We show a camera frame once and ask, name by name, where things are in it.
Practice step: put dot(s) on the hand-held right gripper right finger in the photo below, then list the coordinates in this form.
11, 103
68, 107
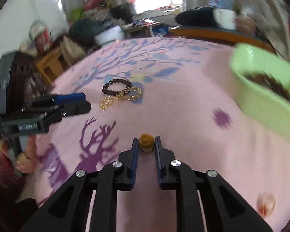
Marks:
158, 164

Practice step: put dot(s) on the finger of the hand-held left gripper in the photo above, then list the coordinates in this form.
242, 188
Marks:
70, 98
77, 108

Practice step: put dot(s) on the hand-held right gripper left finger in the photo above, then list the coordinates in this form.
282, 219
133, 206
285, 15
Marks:
134, 164

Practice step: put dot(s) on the red and white bead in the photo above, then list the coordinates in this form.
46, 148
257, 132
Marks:
265, 204

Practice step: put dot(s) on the green plastic basket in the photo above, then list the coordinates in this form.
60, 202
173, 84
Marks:
263, 111

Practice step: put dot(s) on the person's left forearm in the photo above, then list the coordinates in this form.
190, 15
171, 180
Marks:
4, 174

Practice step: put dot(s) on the person's left hand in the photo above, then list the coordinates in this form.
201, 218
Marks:
26, 160

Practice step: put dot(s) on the wooden stool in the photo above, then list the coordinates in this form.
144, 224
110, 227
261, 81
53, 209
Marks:
48, 62

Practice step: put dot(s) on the tan paper bag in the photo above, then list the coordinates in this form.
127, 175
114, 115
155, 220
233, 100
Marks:
72, 49

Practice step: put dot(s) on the red and white carton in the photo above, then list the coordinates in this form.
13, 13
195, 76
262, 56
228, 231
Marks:
41, 40

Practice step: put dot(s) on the dark green bundle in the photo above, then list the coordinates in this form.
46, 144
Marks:
84, 30

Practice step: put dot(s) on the white storage bin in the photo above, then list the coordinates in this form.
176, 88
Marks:
108, 36

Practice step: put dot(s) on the green bag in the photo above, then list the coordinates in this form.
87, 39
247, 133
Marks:
77, 14

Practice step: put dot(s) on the black bag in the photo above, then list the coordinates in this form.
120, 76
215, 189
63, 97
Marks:
122, 13

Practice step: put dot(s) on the red bag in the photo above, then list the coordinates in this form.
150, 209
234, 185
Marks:
93, 1

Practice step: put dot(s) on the small folding table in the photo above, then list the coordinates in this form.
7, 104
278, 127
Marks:
145, 26

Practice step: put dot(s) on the wooden desk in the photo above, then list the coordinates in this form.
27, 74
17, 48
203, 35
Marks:
207, 33

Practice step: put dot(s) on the dark folded garment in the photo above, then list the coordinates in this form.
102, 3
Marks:
195, 17

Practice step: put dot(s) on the white enamel mug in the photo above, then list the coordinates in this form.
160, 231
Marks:
223, 19

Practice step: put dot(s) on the blue crumpled cloth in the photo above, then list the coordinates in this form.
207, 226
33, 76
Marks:
222, 3

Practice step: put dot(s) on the dotted green cloth cover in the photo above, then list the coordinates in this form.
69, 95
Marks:
275, 9

